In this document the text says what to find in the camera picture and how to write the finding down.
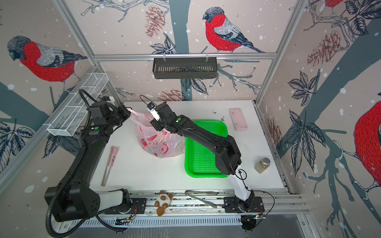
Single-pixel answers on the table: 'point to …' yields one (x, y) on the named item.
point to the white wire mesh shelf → (68, 117)
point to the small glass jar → (262, 165)
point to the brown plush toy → (162, 202)
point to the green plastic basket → (200, 158)
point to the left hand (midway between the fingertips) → (130, 106)
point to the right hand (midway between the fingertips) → (155, 119)
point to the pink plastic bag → (159, 143)
